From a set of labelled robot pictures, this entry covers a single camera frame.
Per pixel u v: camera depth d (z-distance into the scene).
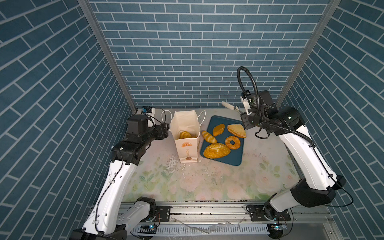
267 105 0.45
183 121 0.87
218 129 1.02
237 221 0.74
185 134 0.94
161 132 0.60
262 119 0.44
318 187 0.39
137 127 0.47
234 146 0.96
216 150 0.91
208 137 0.99
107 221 0.37
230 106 0.73
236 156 0.91
